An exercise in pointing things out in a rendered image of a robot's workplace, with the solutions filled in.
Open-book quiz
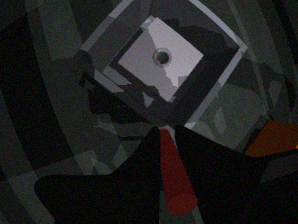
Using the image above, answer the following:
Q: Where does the dark red peg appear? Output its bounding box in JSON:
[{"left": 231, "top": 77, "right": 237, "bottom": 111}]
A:
[{"left": 158, "top": 129, "right": 197, "bottom": 214}]

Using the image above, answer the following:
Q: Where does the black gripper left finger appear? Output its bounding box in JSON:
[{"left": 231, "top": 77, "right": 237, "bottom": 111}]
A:
[{"left": 33, "top": 127, "right": 161, "bottom": 224}]

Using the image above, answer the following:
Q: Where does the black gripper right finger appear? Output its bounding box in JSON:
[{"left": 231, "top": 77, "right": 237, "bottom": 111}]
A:
[{"left": 174, "top": 125, "right": 298, "bottom": 224}]

